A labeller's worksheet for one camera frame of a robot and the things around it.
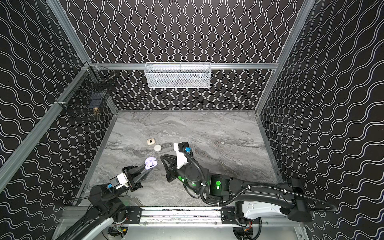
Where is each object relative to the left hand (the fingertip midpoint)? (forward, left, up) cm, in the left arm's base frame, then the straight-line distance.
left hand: (149, 167), depth 58 cm
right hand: (+4, -4, +1) cm, 6 cm away
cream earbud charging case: (+32, +14, -28) cm, 45 cm away
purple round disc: (+2, 0, 0) cm, 2 cm away
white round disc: (+27, +9, -29) cm, 41 cm away
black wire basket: (+52, +52, -1) cm, 74 cm away
